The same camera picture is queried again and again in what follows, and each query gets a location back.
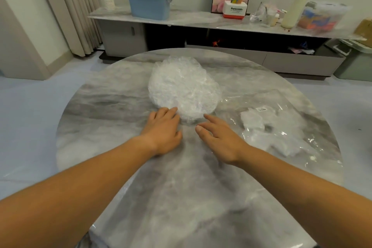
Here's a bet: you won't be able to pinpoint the person's right hand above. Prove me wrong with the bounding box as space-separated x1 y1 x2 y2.
195 114 252 168

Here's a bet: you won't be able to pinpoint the person's left hand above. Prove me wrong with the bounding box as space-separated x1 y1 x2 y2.
138 107 184 157

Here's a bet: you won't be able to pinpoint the clear bag of caps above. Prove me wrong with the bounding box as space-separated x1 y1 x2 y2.
240 107 310 157

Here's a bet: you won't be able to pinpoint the pile of clear plastic caps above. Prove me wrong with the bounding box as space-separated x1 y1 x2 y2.
148 56 222 122

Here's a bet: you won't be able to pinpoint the clear plastic bag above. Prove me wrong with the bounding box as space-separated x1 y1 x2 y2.
224 91 344 169

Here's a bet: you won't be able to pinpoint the person's left forearm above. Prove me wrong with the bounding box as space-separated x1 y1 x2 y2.
0 137 158 248

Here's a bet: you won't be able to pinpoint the person's right forearm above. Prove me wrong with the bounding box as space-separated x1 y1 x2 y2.
235 145 372 248

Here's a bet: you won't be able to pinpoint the blue storage box white lid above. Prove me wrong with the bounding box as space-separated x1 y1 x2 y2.
124 0 174 21

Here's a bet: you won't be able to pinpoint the green storage bin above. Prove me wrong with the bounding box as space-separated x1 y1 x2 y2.
334 40 372 82

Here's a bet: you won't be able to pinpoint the long grey low cabinet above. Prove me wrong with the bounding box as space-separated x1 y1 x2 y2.
88 9 364 80

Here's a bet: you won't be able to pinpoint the red and white box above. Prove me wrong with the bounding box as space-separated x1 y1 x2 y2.
223 1 248 20

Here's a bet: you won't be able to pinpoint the crumpled clear wrapper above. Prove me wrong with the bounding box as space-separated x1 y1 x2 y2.
251 3 271 24

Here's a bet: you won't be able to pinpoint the cream paper roll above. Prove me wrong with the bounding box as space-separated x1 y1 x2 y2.
281 0 308 29

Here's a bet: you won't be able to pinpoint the beige curtain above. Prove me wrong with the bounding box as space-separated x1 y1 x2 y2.
32 0 102 57

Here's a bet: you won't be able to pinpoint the clear container colourful contents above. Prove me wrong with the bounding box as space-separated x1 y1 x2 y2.
298 1 351 32

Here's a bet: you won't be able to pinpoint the brown cardboard box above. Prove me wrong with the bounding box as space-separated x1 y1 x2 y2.
355 19 372 48

